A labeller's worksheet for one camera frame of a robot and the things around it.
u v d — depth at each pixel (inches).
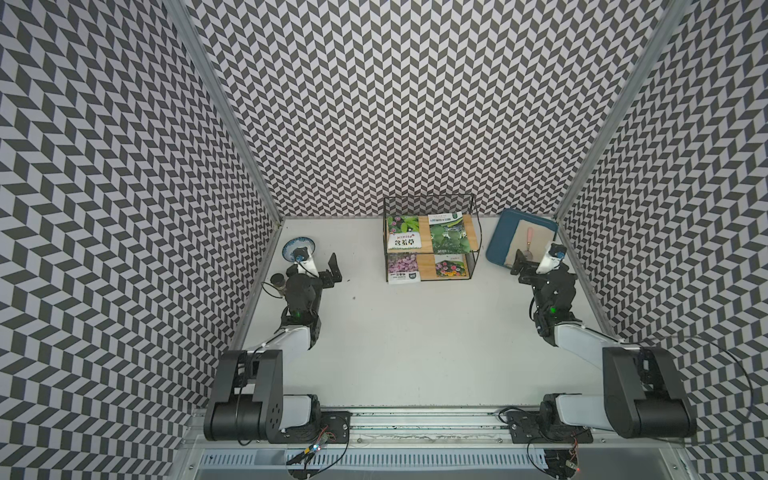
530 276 31.2
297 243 42.1
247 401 16.4
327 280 31.0
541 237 43.2
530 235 43.4
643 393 16.7
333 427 28.0
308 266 29.5
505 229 45.1
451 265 40.2
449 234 36.0
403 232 36.6
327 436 27.1
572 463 26.9
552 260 29.1
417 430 29.0
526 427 28.5
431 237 36.0
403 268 39.9
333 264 32.4
